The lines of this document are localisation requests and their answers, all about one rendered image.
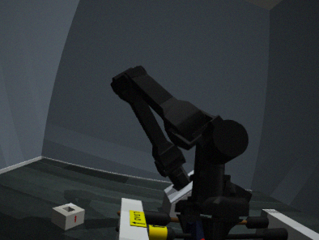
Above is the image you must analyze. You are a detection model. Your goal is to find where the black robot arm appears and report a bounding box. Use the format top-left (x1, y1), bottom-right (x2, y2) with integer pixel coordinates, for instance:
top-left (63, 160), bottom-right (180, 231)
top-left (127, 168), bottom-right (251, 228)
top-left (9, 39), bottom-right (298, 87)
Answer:
top-left (110, 66), bottom-right (252, 203)

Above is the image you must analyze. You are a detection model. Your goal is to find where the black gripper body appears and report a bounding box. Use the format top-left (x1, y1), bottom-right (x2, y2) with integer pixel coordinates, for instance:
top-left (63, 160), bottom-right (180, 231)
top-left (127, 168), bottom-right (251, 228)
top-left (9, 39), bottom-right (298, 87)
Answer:
top-left (174, 166), bottom-right (249, 219)

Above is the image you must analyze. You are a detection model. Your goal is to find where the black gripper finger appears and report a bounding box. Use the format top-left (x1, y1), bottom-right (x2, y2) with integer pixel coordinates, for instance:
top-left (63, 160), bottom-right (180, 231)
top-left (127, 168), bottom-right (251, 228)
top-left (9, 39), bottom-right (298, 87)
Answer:
top-left (177, 214), bottom-right (207, 234)
top-left (201, 217), bottom-right (243, 240)

